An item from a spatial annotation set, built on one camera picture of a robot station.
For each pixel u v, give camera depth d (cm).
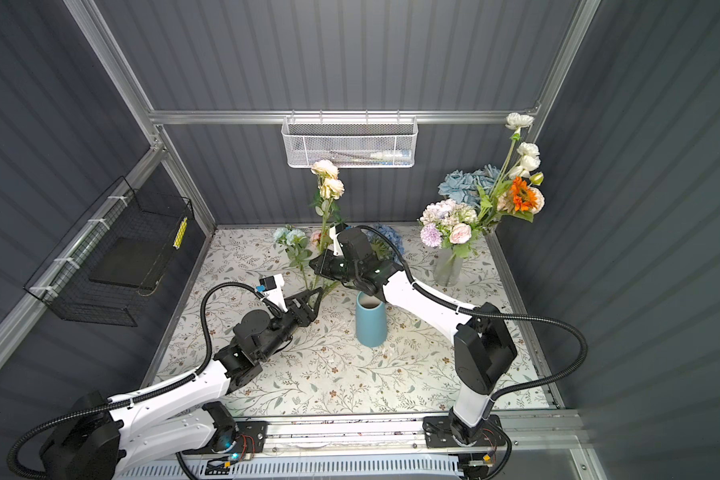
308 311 68
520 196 68
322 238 79
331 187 83
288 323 68
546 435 74
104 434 41
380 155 91
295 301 70
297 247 109
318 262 71
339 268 69
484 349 45
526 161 74
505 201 74
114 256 75
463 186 81
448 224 81
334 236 75
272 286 68
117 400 44
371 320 75
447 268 100
